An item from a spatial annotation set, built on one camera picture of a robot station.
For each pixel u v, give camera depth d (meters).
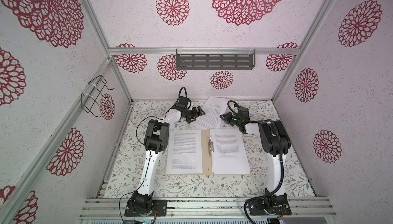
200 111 0.98
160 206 0.74
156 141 0.65
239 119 0.88
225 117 0.99
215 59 0.92
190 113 0.97
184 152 0.94
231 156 0.92
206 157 0.90
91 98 0.75
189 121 1.03
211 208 0.75
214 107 1.13
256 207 0.73
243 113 0.88
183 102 0.90
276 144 0.56
